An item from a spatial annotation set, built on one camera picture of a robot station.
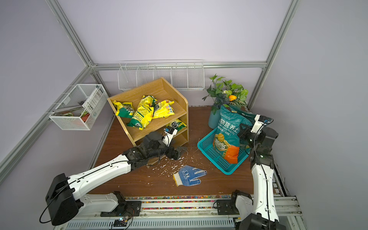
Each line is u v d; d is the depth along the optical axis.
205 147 0.94
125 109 0.65
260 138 0.56
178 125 0.85
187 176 0.84
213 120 0.99
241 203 0.61
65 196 0.39
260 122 0.63
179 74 0.98
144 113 0.67
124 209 0.68
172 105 0.72
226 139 0.79
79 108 0.75
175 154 0.67
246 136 0.66
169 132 0.65
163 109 0.69
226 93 0.77
